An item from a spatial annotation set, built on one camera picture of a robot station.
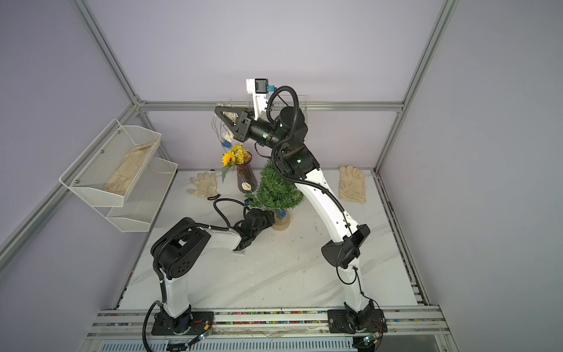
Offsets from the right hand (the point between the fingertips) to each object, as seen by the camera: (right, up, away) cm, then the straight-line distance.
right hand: (217, 116), depth 54 cm
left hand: (+10, -30, +45) cm, 55 cm away
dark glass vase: (-2, -11, +48) cm, 49 cm away
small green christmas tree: (+14, -20, +23) cm, 34 cm away
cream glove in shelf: (-42, -15, +23) cm, 50 cm away
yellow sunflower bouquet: (-4, -4, +39) cm, 39 cm away
